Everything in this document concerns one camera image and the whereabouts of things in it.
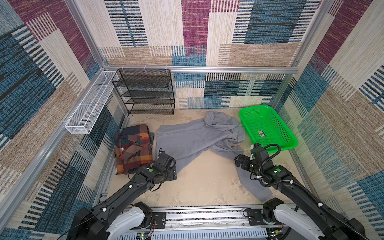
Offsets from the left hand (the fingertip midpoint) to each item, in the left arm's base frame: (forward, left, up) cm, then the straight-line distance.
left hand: (169, 171), depth 82 cm
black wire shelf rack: (+57, +21, +9) cm, 62 cm away
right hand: (+3, -39, +2) cm, 40 cm away
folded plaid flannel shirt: (+13, +22, +2) cm, 26 cm away
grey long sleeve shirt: (+30, -30, -5) cm, 43 cm away
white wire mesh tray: (+15, +38, +27) cm, 49 cm away
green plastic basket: (+35, -65, -6) cm, 74 cm away
